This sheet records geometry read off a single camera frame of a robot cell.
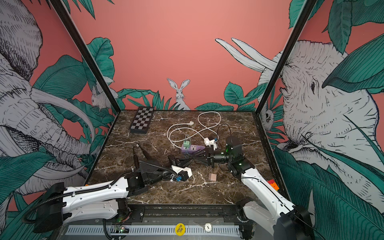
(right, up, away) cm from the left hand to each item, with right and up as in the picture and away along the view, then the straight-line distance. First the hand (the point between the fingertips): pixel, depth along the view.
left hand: (191, 155), depth 67 cm
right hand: (+1, -1, -1) cm, 2 cm away
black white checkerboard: (-39, +17, +44) cm, 62 cm away
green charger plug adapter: (-4, +2, +26) cm, 27 cm away
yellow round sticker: (-6, -36, +3) cm, 37 cm away
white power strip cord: (-3, +15, +44) cm, 47 cm away
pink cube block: (+12, -17, +19) cm, 28 cm away
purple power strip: (-1, -2, +29) cm, 29 cm away
